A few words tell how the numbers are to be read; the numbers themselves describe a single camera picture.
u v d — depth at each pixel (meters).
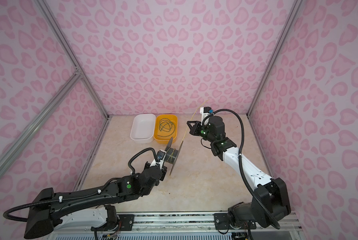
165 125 1.14
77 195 0.46
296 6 0.69
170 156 0.77
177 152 0.77
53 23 0.73
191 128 0.75
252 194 0.40
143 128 1.13
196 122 0.72
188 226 0.73
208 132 0.65
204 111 0.70
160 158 0.62
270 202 0.40
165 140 1.03
